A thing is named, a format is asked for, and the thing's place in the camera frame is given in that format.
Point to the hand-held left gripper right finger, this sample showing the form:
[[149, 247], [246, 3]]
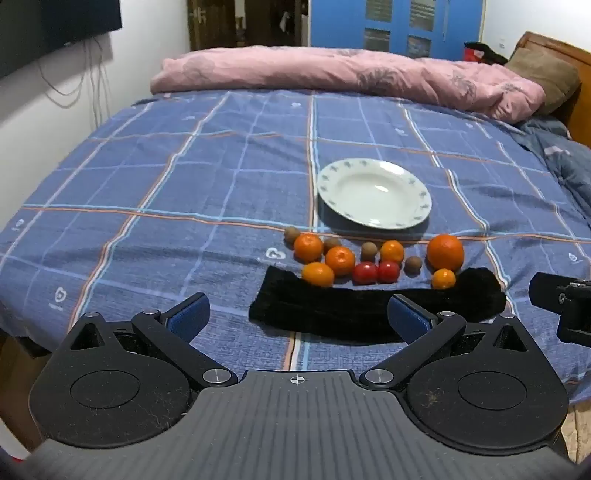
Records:
[[406, 318]]

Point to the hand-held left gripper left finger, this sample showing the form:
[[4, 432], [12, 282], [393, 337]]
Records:
[[189, 316]]

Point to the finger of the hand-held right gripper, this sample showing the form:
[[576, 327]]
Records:
[[545, 290]]

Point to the brown kiwi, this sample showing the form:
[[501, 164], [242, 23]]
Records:
[[412, 265], [290, 234], [332, 242], [368, 251]]

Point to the small orange tangerine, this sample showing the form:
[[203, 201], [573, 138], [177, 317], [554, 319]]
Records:
[[443, 278]]

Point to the large orange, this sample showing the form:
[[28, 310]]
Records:
[[445, 251]]

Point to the yellow-orange tangerine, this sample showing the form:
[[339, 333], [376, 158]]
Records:
[[318, 274]]

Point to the white floral-rim plate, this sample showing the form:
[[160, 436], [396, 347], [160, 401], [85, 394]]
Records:
[[374, 193]]

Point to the red tomato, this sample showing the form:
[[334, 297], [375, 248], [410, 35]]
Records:
[[388, 271], [365, 273]]

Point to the black fuzzy cloth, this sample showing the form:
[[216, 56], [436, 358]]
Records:
[[323, 314]]

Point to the blue plaid bed sheet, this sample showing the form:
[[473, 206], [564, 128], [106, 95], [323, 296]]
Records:
[[184, 184]]

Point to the blue-grey blanket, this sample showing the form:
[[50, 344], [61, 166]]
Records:
[[561, 152]]

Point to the brown pillow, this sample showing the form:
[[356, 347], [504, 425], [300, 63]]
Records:
[[547, 78]]

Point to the wooden headboard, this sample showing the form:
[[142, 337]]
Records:
[[579, 60]]

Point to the red and black garment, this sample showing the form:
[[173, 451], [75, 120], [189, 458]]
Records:
[[482, 51]]

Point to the pink quilt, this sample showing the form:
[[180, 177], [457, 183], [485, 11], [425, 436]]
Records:
[[351, 76]]

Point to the blue wardrobe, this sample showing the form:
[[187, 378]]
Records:
[[397, 25]]

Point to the brown wooden door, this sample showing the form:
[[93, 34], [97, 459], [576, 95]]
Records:
[[210, 23]]

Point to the black wall television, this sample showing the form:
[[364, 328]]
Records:
[[46, 27]]

